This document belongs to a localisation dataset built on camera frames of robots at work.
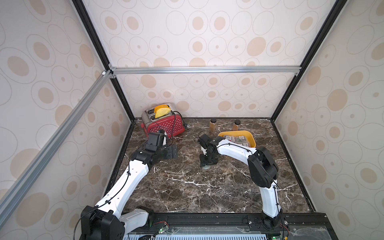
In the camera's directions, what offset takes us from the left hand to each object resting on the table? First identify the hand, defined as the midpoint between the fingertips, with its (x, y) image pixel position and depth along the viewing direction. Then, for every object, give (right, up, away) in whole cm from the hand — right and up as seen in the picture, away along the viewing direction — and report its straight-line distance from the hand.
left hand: (174, 148), depth 80 cm
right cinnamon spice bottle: (+40, +14, +26) cm, 50 cm away
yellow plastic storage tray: (+46, +5, +26) cm, 53 cm away
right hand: (+16, -13, +12) cm, 23 cm away
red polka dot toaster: (-5, +14, +18) cm, 24 cm away
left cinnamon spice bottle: (+24, +14, +28) cm, 39 cm away
